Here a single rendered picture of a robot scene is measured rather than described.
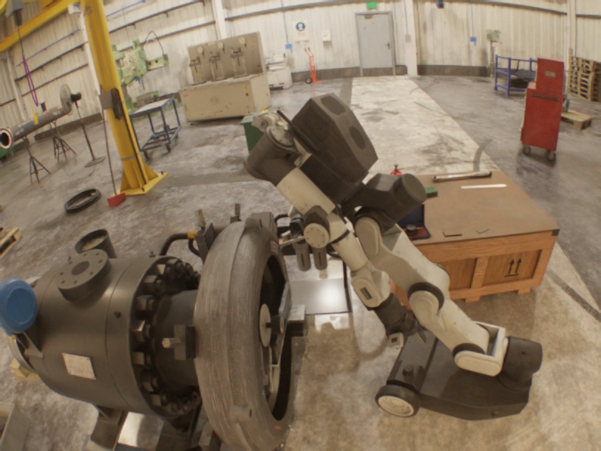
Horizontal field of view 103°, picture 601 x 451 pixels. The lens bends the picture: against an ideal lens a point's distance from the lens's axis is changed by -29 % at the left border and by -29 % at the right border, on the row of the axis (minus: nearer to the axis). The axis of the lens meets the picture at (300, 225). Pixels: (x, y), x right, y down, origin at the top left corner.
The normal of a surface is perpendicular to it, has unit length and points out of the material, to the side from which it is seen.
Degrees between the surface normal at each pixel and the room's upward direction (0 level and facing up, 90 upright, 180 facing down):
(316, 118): 84
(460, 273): 90
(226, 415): 69
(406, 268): 90
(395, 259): 104
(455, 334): 90
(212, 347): 42
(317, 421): 0
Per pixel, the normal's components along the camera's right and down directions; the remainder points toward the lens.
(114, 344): -0.12, -0.20
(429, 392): -0.13, -0.84
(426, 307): -0.51, 0.51
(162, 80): -0.16, 0.54
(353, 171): -0.11, 0.70
